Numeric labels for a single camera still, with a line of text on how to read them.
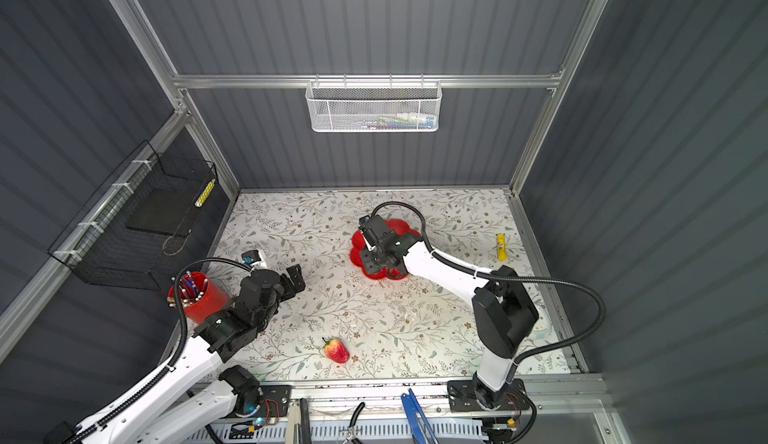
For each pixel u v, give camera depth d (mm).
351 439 681
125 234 719
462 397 722
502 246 1016
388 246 654
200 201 800
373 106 1235
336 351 780
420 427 687
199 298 744
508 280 476
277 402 726
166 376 467
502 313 455
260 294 574
